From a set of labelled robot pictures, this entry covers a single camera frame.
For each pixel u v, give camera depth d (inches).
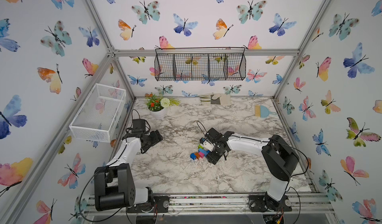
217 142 26.9
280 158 18.9
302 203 29.8
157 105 38.1
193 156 34.9
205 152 34.7
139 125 27.2
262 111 43.8
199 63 38.7
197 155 34.8
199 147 35.7
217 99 47.2
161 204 28.7
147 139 30.9
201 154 34.6
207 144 32.5
